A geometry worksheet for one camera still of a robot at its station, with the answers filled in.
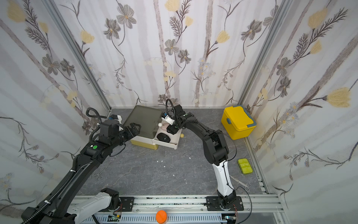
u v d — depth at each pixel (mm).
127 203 743
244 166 877
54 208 382
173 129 860
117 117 672
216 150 554
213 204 736
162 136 912
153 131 863
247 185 809
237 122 935
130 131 649
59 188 402
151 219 702
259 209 741
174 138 924
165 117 859
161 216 633
